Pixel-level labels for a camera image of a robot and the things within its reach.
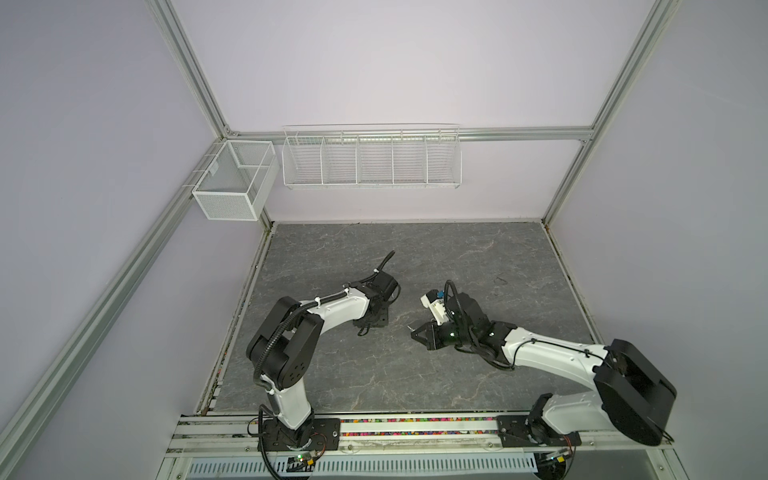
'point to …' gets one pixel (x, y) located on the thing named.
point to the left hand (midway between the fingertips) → (375, 322)
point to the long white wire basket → (372, 156)
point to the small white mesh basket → (238, 181)
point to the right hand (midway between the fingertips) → (412, 338)
